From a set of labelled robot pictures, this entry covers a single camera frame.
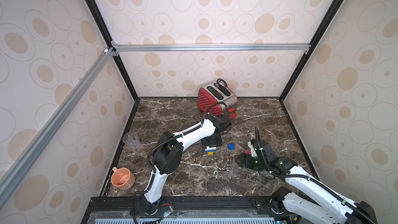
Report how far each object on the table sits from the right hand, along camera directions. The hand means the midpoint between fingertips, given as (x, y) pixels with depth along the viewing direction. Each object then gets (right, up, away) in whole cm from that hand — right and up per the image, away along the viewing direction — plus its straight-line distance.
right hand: (245, 160), depth 81 cm
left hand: (-14, +6, +4) cm, 15 cm away
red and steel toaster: (-14, +34, +13) cm, 39 cm away
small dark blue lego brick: (-5, +5, +11) cm, 13 cm away
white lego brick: (-19, +7, -2) cm, 20 cm away
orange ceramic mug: (-64, -10, 0) cm, 65 cm away
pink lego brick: (+1, +6, -5) cm, 7 cm away
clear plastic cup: (-66, +9, +14) cm, 68 cm away
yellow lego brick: (-17, +1, +8) cm, 19 cm away
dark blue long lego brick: (-17, +4, +6) cm, 19 cm away
